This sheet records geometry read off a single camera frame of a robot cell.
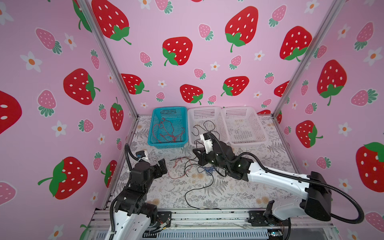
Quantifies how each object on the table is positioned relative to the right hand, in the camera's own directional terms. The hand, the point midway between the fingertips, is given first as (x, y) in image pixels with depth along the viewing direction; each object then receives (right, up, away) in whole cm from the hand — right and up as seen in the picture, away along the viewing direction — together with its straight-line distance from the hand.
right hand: (192, 150), depth 72 cm
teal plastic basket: (-13, +20, +47) cm, 53 cm away
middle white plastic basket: (+9, +18, +46) cm, 50 cm away
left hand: (-18, -6, +3) cm, 19 cm away
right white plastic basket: (+39, +13, +43) cm, 59 cm away
